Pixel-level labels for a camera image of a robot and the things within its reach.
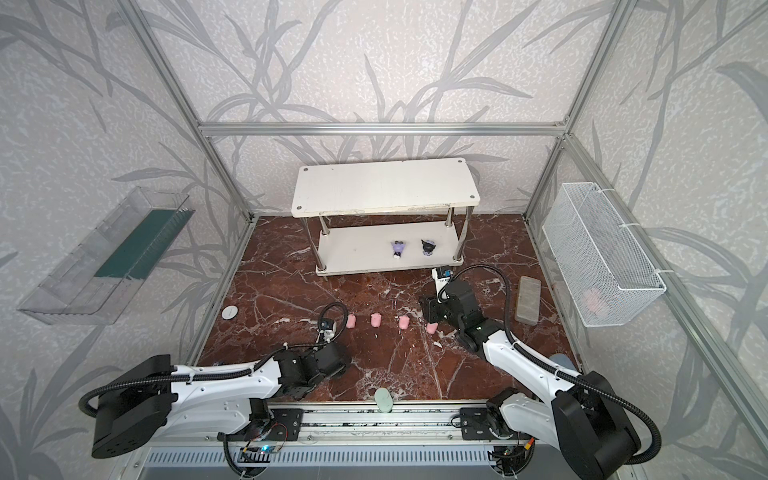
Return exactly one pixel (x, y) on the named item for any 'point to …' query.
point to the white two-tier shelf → (385, 216)
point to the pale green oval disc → (384, 399)
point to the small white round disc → (229, 312)
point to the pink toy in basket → (595, 302)
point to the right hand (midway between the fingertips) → (425, 294)
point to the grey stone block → (528, 301)
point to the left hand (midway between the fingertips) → (340, 357)
